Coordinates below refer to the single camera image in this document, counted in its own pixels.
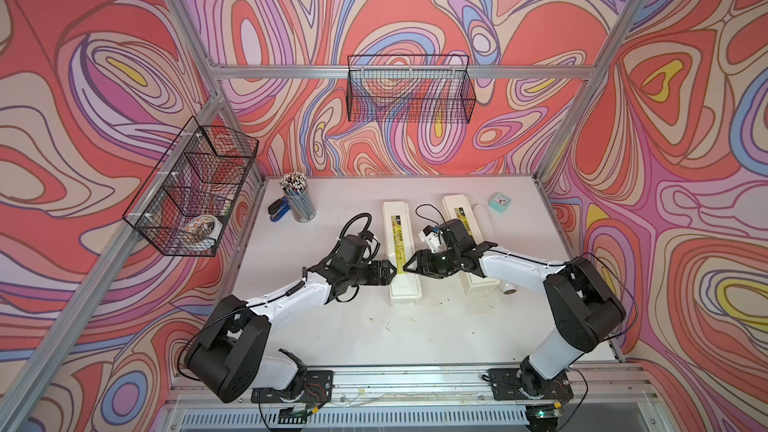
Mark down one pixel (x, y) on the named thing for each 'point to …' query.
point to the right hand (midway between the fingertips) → (411, 277)
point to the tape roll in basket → (205, 225)
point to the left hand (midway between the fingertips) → (390, 273)
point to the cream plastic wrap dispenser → (405, 288)
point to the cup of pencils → (296, 187)
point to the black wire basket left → (180, 210)
